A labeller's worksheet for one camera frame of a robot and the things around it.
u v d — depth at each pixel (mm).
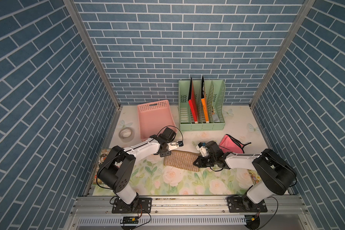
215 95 1118
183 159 889
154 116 1153
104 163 473
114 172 460
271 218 686
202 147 844
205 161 783
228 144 955
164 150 691
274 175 452
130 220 717
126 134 1012
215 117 1118
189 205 754
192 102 867
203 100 840
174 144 810
